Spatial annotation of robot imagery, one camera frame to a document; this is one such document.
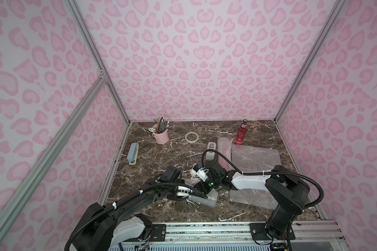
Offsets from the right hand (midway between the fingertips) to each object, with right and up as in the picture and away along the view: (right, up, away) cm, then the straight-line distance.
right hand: (195, 190), depth 83 cm
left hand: (-7, +2, +3) cm, 8 cm away
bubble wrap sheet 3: (+37, +14, +15) cm, 43 cm away
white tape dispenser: (+9, +16, +14) cm, 23 cm away
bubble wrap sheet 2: (+19, +22, +16) cm, 33 cm away
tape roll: (-3, +28, +28) cm, 39 cm away
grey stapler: (-38, +18, +14) cm, 45 cm away
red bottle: (+30, +31, +20) cm, 47 cm away
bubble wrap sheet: (+8, -1, -4) cm, 9 cm away
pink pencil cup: (-22, +28, +19) cm, 40 cm away
